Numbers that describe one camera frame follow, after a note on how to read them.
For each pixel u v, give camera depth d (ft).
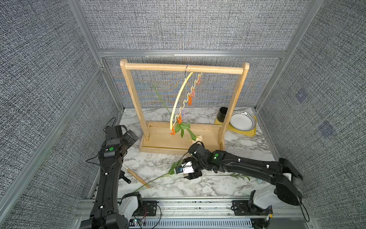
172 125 2.18
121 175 2.73
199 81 2.56
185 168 2.10
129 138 2.29
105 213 1.24
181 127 2.48
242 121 3.64
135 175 2.75
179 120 2.44
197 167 2.20
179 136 2.49
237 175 2.68
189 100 2.55
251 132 3.39
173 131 2.34
